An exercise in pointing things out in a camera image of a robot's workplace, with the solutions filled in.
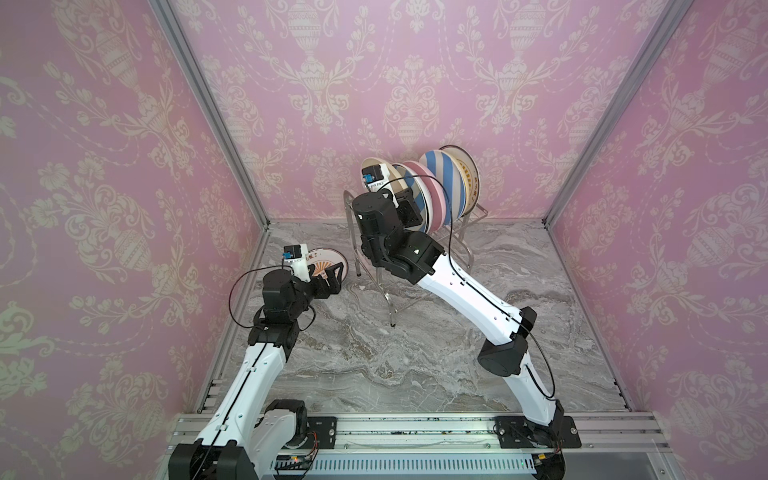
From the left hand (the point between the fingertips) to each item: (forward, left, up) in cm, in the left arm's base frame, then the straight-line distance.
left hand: (330, 267), depth 79 cm
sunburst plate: (+21, +9, -23) cm, 32 cm away
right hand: (+6, -21, +20) cm, 30 cm away
